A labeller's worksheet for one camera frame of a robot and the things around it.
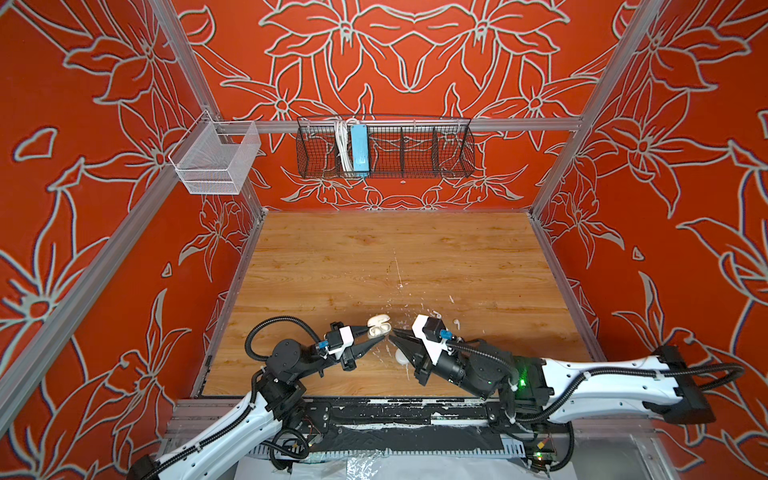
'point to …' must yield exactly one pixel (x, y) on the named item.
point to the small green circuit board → (545, 455)
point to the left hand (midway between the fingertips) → (379, 329)
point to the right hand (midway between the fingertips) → (388, 336)
